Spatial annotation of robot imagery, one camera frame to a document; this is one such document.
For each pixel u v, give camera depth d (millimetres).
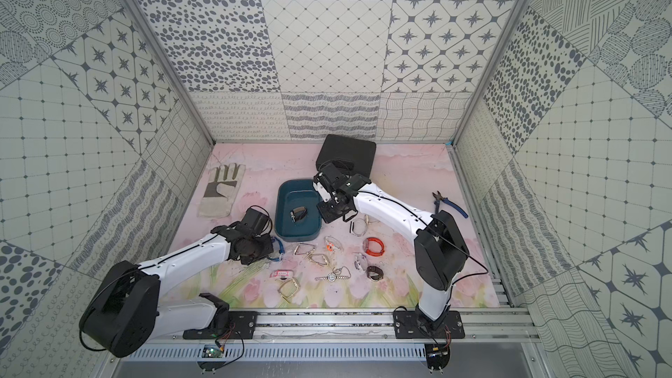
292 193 1012
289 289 805
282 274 825
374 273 806
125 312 409
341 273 838
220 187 1051
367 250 866
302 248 881
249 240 670
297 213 954
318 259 870
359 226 949
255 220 707
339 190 614
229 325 720
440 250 452
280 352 701
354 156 1138
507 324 765
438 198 1011
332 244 881
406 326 733
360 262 846
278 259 859
